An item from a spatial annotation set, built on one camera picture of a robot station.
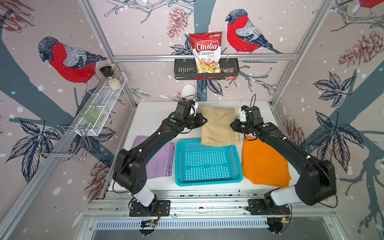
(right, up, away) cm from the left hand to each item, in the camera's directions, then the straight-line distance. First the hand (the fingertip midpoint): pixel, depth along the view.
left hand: (210, 117), depth 80 cm
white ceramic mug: (-14, +20, +33) cm, 41 cm away
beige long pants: (+4, -8, +3) cm, 9 cm away
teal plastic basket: (-7, -29, +9) cm, 31 cm away
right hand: (+13, -3, +6) cm, 14 cm away
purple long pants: (-29, -28, +6) cm, 40 cm away
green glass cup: (-56, +2, -12) cm, 57 cm away
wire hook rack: (-59, -9, -21) cm, 63 cm away
